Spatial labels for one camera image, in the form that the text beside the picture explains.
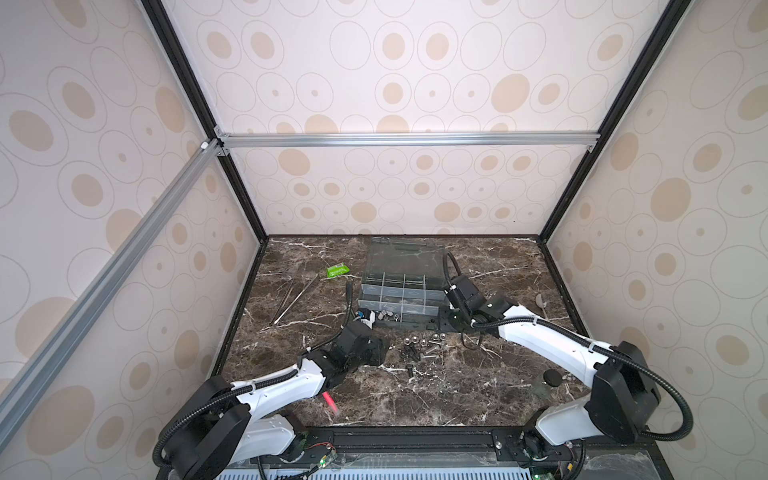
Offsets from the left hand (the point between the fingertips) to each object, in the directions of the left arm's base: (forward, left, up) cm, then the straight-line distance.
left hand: (392, 342), depth 84 cm
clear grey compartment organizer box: (+23, -4, -3) cm, 23 cm away
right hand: (+6, -14, +2) cm, 16 cm away
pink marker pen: (-14, +16, -6) cm, 22 cm away
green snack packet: (+31, +21, -8) cm, 38 cm away
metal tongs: (+10, +37, -6) cm, 39 cm away
